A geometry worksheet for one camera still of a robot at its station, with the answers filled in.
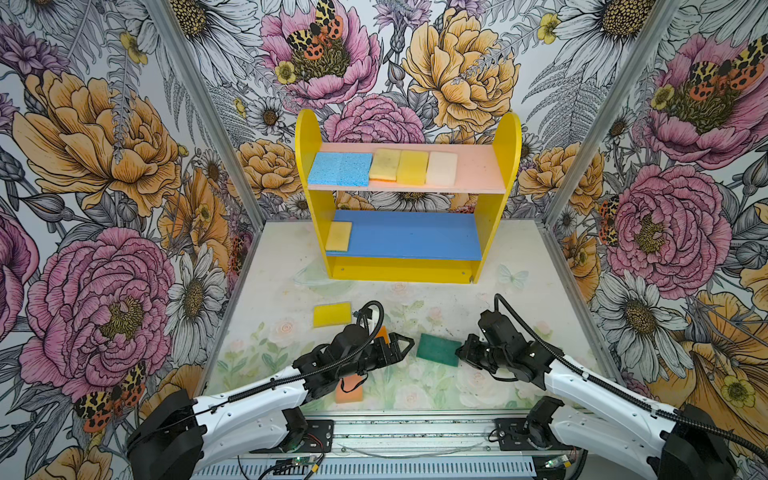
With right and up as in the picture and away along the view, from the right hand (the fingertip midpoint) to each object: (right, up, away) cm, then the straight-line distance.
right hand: (457, 363), depth 80 cm
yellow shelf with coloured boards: (-1, +31, +14) cm, 34 cm away
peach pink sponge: (-27, 0, -12) cm, 29 cm away
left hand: (-15, +3, -3) cm, 15 cm away
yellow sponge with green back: (-34, +35, +17) cm, 52 cm away
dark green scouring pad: (-4, +2, +3) cm, 6 cm away
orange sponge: (-19, +11, -10) cm, 24 cm away
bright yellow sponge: (-37, +9, +19) cm, 42 cm away
